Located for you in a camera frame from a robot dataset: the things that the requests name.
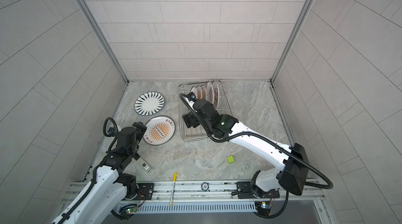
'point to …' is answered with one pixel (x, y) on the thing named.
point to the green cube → (231, 159)
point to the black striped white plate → (149, 103)
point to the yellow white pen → (175, 178)
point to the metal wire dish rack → (197, 133)
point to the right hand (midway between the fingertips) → (190, 110)
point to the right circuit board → (264, 208)
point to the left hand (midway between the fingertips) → (145, 124)
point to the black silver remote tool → (144, 165)
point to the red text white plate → (209, 92)
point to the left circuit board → (131, 210)
